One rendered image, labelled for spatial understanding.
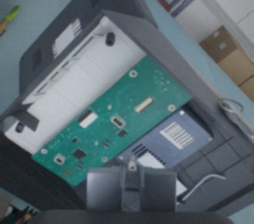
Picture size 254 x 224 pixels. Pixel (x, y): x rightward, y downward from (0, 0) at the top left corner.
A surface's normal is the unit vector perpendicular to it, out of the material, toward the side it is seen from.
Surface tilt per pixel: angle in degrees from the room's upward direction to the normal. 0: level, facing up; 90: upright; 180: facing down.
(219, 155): 90
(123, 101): 90
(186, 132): 90
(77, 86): 90
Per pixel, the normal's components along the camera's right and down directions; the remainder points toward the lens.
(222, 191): -0.30, 0.25
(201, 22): -0.04, 0.52
